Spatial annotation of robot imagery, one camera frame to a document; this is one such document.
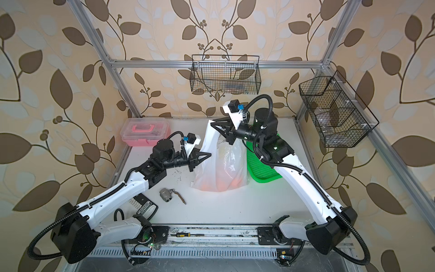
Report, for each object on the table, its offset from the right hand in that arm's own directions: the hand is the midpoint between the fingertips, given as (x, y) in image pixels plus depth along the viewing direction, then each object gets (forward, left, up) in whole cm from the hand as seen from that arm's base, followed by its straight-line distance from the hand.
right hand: (213, 122), depth 61 cm
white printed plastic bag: (-4, -5, -28) cm, 29 cm away
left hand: (-3, +3, -14) cm, 15 cm away
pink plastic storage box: (+23, +43, -30) cm, 57 cm away
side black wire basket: (+7, -56, -11) cm, 57 cm away
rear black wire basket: (+45, -6, -7) cm, 46 cm away
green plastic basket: (+1, -23, -41) cm, 47 cm away
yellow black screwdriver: (-29, +14, -42) cm, 53 cm away
